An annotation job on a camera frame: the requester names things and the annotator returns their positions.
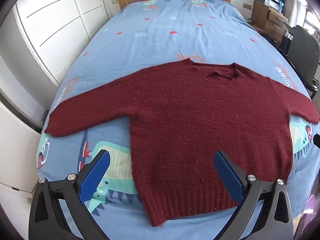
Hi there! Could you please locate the wooden drawer cabinet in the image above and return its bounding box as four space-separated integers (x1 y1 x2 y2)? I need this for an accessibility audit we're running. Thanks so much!
251 0 289 48

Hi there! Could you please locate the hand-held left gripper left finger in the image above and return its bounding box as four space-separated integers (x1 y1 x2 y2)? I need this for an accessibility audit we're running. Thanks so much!
28 149 111 240

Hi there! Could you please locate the dark blue bag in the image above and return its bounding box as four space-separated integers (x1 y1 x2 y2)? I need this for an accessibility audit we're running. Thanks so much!
282 29 293 53

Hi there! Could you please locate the dark red knit sweater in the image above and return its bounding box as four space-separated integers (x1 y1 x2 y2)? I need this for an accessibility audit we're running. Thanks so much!
44 58 320 227

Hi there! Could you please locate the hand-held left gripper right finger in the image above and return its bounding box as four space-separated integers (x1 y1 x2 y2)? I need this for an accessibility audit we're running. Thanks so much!
213 151 294 240

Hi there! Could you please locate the blue printed bed sheet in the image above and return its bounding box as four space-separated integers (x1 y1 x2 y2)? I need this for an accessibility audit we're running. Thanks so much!
36 0 318 240

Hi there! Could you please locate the black office chair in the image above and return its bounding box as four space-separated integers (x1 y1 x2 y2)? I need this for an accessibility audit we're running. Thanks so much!
287 25 320 99

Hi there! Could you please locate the white wardrobe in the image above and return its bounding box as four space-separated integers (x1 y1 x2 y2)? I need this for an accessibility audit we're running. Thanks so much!
0 0 110 205

